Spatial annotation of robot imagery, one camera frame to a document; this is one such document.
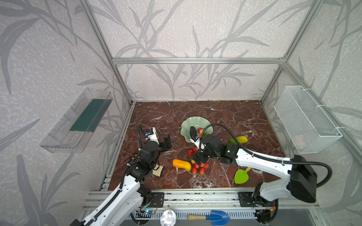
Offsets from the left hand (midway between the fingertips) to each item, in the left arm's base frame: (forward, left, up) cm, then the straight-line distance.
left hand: (166, 131), depth 78 cm
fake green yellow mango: (+4, -48, -16) cm, 51 cm away
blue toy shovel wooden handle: (-38, -28, -18) cm, 51 cm away
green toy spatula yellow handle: (-19, -44, -18) cm, 51 cm away
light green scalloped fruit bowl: (+18, -19, -17) cm, 31 cm away
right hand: (-6, -17, -6) cm, 19 cm away
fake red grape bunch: (-15, -20, -17) cm, 30 cm away
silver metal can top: (-39, -4, -13) cm, 41 cm away
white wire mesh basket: (-8, -67, +16) cm, 70 cm away
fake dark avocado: (+11, -15, -19) cm, 27 cm away
